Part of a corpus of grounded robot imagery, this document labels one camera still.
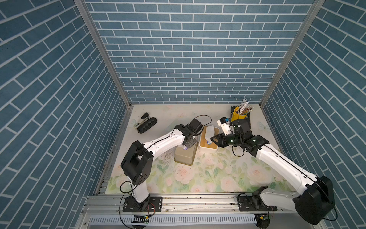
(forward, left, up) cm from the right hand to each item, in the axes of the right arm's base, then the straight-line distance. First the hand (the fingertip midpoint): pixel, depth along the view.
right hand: (215, 138), depth 79 cm
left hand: (+3, +14, -9) cm, 17 cm away
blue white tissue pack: (+9, +2, -9) cm, 13 cm away
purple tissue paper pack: (-3, +17, -8) cm, 19 cm away
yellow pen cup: (+26, -17, -10) cm, 32 cm away
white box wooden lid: (+3, +6, -13) cm, 14 cm away
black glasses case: (+16, +48, -15) cm, 52 cm away
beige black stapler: (+23, +50, -14) cm, 57 cm away
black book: (+33, -30, -17) cm, 48 cm away
